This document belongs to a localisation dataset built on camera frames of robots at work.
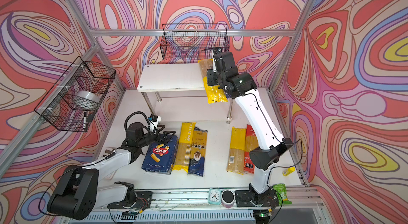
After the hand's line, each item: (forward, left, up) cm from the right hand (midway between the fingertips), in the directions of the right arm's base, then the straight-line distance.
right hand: (214, 76), depth 72 cm
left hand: (-11, +24, -27) cm, 38 cm away
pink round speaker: (-43, -4, -34) cm, 55 cm away
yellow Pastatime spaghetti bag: (-17, +18, -36) cm, 44 cm away
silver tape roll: (-7, +58, -4) cm, 58 cm away
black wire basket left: (-7, +66, -7) cm, 67 cm away
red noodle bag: (-16, -22, -37) cm, 46 cm away
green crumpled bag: (-40, -31, -38) cm, 63 cm away
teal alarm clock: (-43, +2, -36) cm, 56 cm away
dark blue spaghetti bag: (-26, +10, -36) cm, 46 cm away
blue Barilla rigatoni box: (-24, +28, -31) cm, 49 cm away
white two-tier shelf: (-4, +18, -5) cm, 19 cm away
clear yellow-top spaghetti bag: (-21, -12, -36) cm, 43 cm away
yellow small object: (-33, -35, -33) cm, 58 cm away
